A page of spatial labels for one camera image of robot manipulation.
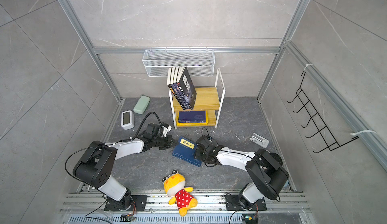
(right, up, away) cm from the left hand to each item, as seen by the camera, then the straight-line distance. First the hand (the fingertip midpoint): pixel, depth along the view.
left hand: (179, 140), depth 89 cm
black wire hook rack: (+66, +10, -25) cm, 71 cm away
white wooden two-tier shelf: (+17, +19, -3) cm, 26 cm away
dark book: (+5, +30, -7) cm, 32 cm away
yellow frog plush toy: (-1, -19, -16) cm, 25 cm away
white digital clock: (-37, +12, +13) cm, 42 cm away
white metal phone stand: (+51, -1, +6) cm, 52 cm away
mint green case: (-31, +23, +23) cm, 45 cm away
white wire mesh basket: (+13, +51, +12) cm, 54 cm away
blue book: (+4, -6, +1) cm, 7 cm away
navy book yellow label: (+8, +14, +9) cm, 18 cm away
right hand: (+10, -8, 0) cm, 13 cm away
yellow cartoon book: (+8, +9, +10) cm, 16 cm away
